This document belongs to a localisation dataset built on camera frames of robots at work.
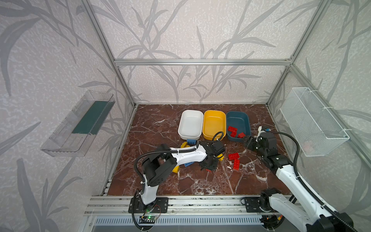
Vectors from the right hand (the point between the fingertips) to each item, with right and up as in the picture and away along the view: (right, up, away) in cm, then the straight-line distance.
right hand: (247, 134), depth 83 cm
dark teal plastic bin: (+4, +7, +28) cm, 29 cm away
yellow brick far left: (-42, -21, 0) cm, 47 cm away
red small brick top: (+2, -3, +18) cm, 19 cm away
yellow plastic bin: (-16, +7, +24) cm, 30 cm away
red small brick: (-4, -2, +17) cm, 17 cm away
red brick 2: (-5, -19, +3) cm, 20 cm away
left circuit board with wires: (-53, -39, -11) cm, 67 cm away
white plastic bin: (-34, +5, +20) cm, 40 cm away
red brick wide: (-6, -15, +8) cm, 18 cm away
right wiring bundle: (+9, -44, -10) cm, 46 cm away
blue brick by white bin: (-33, -7, +14) cm, 37 cm away
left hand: (-20, -18, +2) cm, 27 cm away
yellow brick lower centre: (-14, -16, +5) cm, 22 cm away
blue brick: (-36, -19, +3) cm, 41 cm away
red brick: (-4, +1, +19) cm, 19 cm away
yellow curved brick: (-38, -8, +11) cm, 40 cm away
